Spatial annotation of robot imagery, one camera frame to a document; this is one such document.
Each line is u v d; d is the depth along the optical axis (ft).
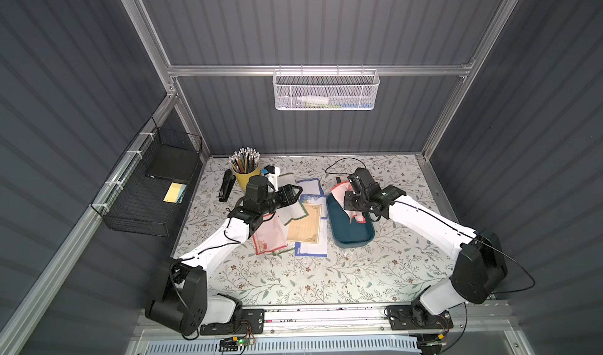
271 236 3.05
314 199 3.38
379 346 2.52
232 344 2.35
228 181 3.59
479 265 1.40
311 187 3.57
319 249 2.92
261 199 2.18
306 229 3.07
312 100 3.04
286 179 3.71
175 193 2.45
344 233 2.87
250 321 2.43
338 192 2.84
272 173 2.50
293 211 3.23
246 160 3.19
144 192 2.42
